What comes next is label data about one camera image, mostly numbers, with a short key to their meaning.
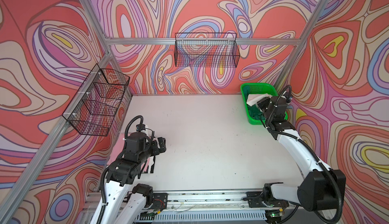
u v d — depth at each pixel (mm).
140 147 504
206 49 960
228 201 749
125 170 454
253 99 835
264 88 1163
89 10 740
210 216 704
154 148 624
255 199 734
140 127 586
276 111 593
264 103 714
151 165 825
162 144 633
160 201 720
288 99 660
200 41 879
